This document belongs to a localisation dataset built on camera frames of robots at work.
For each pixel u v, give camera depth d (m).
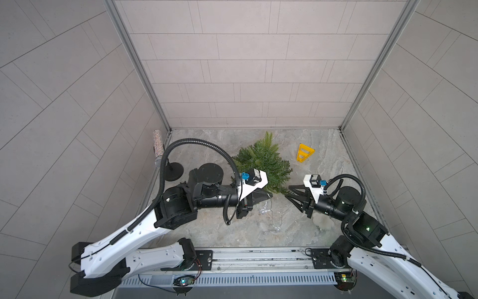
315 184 0.53
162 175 0.36
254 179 0.39
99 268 0.36
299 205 0.61
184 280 0.65
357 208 0.47
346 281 0.68
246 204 0.43
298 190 0.63
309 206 0.55
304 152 1.06
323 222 0.78
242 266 0.71
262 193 0.47
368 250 0.48
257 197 0.47
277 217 0.83
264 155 0.71
